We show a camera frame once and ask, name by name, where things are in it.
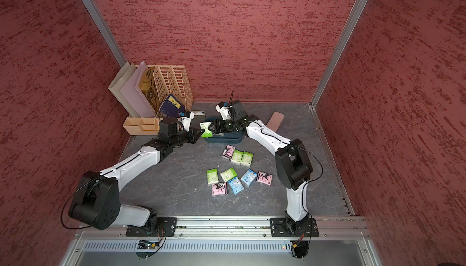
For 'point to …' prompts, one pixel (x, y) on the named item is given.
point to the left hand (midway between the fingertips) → (202, 133)
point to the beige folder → (116, 85)
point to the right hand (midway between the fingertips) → (213, 130)
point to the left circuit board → (143, 245)
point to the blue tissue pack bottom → (235, 185)
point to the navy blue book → (172, 105)
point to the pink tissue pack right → (264, 178)
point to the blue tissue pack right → (249, 177)
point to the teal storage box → (226, 138)
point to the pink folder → (133, 97)
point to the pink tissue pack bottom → (219, 189)
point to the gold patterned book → (149, 90)
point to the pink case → (275, 121)
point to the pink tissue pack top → (228, 152)
